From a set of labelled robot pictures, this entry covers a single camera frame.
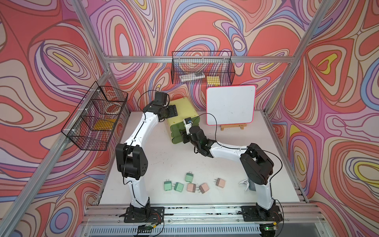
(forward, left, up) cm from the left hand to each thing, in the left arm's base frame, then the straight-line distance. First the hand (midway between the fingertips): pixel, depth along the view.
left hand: (172, 112), depth 90 cm
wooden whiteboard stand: (+3, -49, -17) cm, 51 cm away
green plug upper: (-33, -10, -21) cm, 40 cm away
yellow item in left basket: (-18, +31, +9) cm, 37 cm away
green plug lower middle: (-39, -5, -20) cm, 44 cm away
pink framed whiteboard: (+12, -39, -4) cm, 41 cm away
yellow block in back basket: (+16, -26, +13) cm, 33 cm away
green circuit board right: (-57, -50, -24) cm, 79 cm away
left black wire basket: (-18, +40, +7) cm, 44 cm away
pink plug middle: (-39, -19, -21) cm, 48 cm away
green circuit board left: (-57, +11, -23) cm, 62 cm away
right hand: (-9, -7, -9) cm, 14 cm away
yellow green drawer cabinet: (+1, -8, +1) cm, 8 cm away
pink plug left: (-39, -12, -21) cm, 46 cm away
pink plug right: (-36, -28, -20) cm, 50 cm away
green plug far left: (-37, +2, -22) cm, 43 cm away
